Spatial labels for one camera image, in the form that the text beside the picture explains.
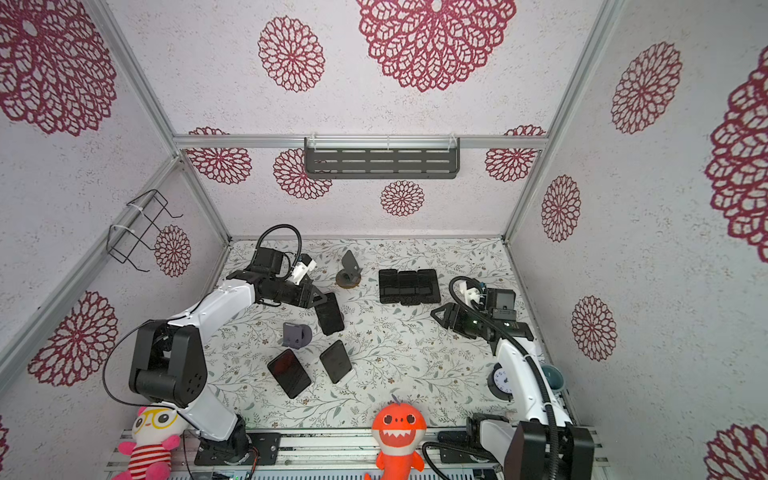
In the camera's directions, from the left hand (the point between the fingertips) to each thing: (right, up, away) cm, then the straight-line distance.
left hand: (319, 302), depth 89 cm
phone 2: (+28, +2, +12) cm, 30 cm away
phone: (+21, +4, +17) cm, 27 cm away
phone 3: (+3, -4, -1) cm, 5 cm away
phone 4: (+5, -18, +1) cm, 19 cm away
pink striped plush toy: (-35, -29, -17) cm, 49 cm away
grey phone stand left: (-7, -10, +1) cm, 12 cm away
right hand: (+35, -2, -7) cm, 36 cm away
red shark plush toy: (+23, -27, -19) cm, 40 cm away
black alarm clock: (+51, -21, -7) cm, 56 cm away
